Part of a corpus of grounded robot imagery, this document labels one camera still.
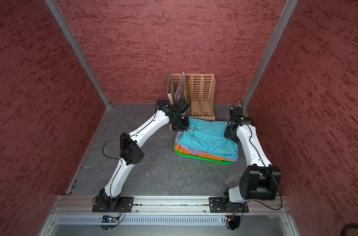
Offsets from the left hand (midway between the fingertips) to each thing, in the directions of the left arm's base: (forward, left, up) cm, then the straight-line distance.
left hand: (186, 131), depth 86 cm
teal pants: (-3, -14, -3) cm, 14 cm away
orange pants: (-14, -12, -6) cm, 19 cm away
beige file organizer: (+41, -12, -5) cm, 43 cm away
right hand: (-6, -27, +1) cm, 27 cm away
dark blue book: (+40, +22, -17) cm, 49 cm away
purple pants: (-6, +5, -2) cm, 8 cm away
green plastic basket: (-17, -23, -7) cm, 29 cm away
